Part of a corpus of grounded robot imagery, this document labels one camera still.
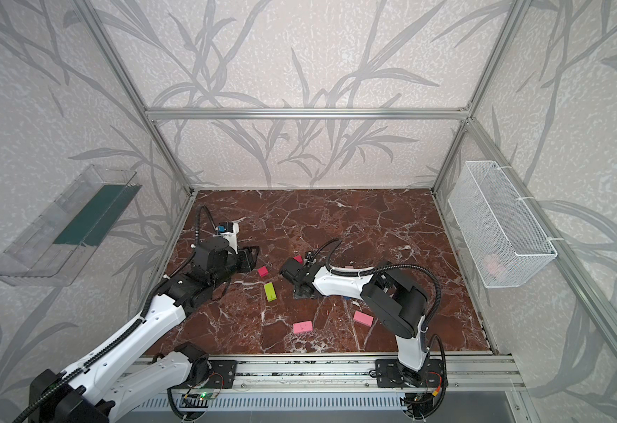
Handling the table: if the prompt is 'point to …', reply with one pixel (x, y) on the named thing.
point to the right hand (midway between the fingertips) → (307, 280)
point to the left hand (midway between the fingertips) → (258, 241)
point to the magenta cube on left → (263, 271)
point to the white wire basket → (502, 243)
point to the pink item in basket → (494, 267)
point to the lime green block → (270, 292)
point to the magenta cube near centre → (299, 258)
